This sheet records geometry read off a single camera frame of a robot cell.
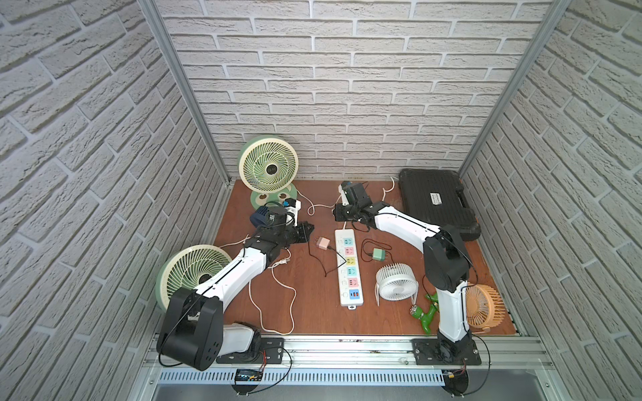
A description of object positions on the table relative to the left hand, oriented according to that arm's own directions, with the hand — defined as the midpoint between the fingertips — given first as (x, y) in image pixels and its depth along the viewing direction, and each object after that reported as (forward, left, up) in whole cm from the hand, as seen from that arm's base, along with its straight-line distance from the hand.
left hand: (307, 220), depth 85 cm
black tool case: (+18, -55, -7) cm, 58 cm away
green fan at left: (-18, +35, 0) cm, 39 cm away
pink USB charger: (0, -6, -15) cm, 16 cm away
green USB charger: (-6, -27, -13) cm, 31 cm away
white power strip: (-15, -15, -14) cm, 25 cm away
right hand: (+9, -11, -5) cm, 15 cm away
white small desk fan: (-21, -29, -4) cm, 35 cm away
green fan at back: (+19, +15, +7) cm, 25 cm away
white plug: (-8, +9, -15) cm, 20 cm away
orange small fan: (-29, -54, -4) cm, 61 cm away
